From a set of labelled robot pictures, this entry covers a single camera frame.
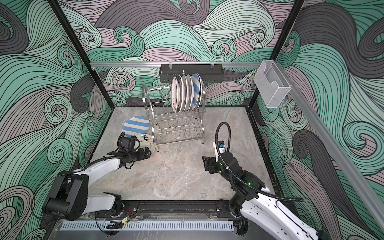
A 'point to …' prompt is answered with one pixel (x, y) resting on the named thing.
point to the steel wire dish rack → (168, 126)
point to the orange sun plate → (175, 94)
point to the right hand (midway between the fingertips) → (208, 157)
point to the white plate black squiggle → (146, 140)
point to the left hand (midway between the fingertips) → (145, 152)
